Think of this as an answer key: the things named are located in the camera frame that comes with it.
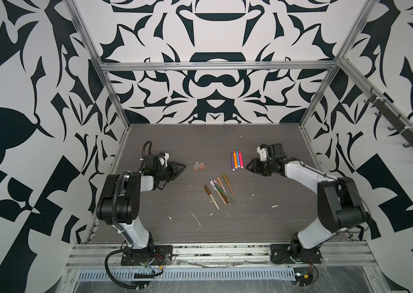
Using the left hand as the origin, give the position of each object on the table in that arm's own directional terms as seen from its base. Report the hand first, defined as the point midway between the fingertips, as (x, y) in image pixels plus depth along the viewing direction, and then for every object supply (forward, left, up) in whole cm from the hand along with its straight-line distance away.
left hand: (185, 164), depth 93 cm
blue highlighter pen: (+7, -28, -6) cm, 30 cm away
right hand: (-3, -32, +1) cm, 32 cm away
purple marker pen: (0, -25, -6) cm, 26 cm away
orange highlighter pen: (+6, -27, -6) cm, 28 cm away
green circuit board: (-47, -46, -8) cm, 66 cm away
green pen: (-12, -18, -7) cm, 23 cm away
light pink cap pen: (-10, -14, -6) cm, 19 cm away
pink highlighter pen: (+5, -30, -6) cm, 31 cm away
